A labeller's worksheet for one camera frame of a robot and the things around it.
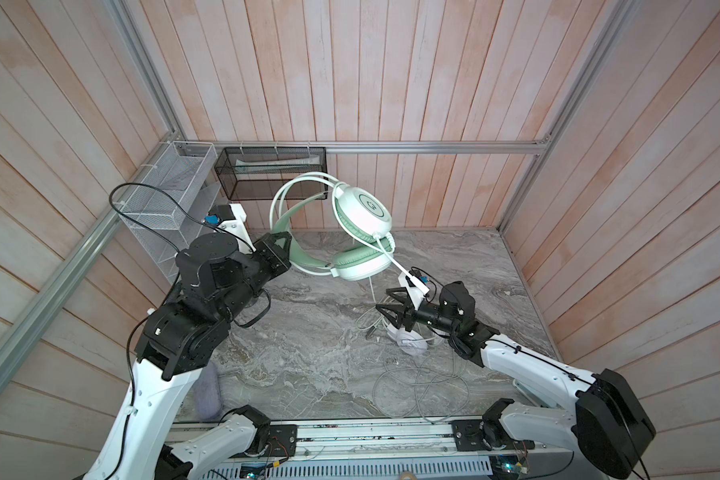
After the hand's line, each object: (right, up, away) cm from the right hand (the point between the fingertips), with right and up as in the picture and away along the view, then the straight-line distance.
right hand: (385, 298), depth 76 cm
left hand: (-19, +13, -21) cm, 32 cm away
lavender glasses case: (-48, -25, +2) cm, 54 cm away
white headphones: (+7, -13, +6) cm, 16 cm away
